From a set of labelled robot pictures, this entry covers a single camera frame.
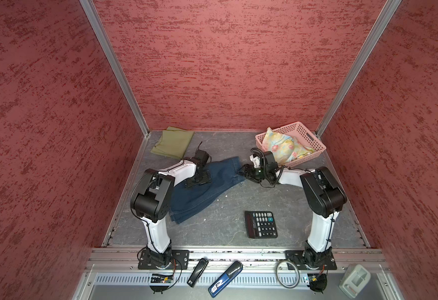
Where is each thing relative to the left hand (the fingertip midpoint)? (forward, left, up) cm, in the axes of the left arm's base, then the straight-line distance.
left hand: (200, 185), depth 96 cm
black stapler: (-38, -3, +3) cm, 39 cm away
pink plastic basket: (+39, -60, +3) cm, 72 cm away
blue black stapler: (-42, -12, +4) cm, 44 cm away
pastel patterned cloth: (+24, -47, +2) cm, 53 cm away
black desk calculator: (-20, -29, +2) cm, 35 cm away
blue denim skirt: (-9, +6, +1) cm, 11 cm away
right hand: (+4, -21, +2) cm, 22 cm away
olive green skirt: (+29, +19, 0) cm, 35 cm away
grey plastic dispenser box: (-40, -62, +2) cm, 74 cm away
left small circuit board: (-40, +13, -3) cm, 42 cm away
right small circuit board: (-41, -49, -1) cm, 64 cm away
